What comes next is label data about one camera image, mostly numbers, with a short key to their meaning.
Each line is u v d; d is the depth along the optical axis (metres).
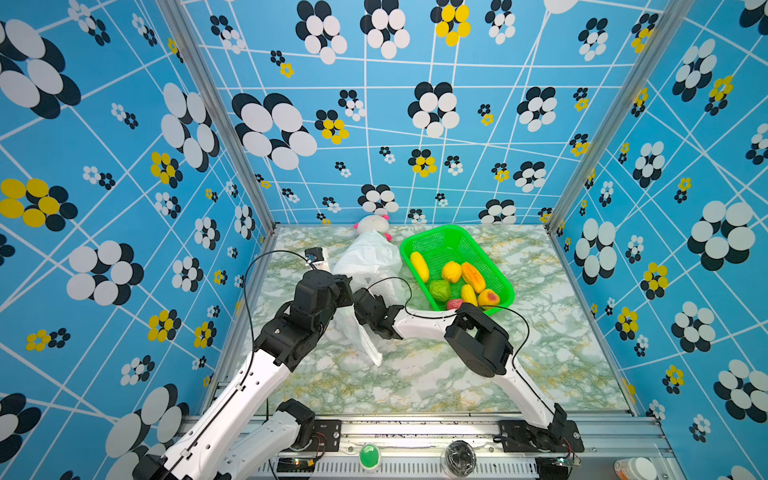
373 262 0.77
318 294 0.51
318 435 0.73
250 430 0.56
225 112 0.87
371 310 0.75
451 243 1.10
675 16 0.68
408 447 0.73
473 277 0.99
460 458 0.62
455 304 0.91
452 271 0.99
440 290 0.94
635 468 0.63
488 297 0.93
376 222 1.12
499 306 0.91
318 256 0.60
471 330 0.61
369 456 0.63
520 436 0.73
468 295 0.94
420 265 1.02
